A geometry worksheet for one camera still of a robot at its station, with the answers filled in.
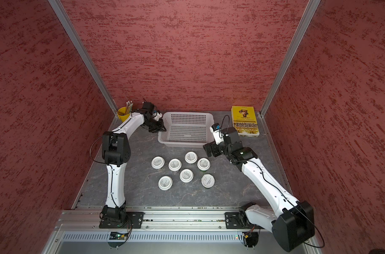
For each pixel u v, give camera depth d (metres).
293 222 0.38
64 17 0.74
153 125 0.90
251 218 0.62
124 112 1.10
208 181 0.81
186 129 1.10
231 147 0.59
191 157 0.90
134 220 0.74
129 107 1.03
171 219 0.76
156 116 0.92
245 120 1.10
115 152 0.61
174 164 0.86
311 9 0.71
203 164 0.87
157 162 0.87
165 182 0.80
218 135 0.67
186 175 0.83
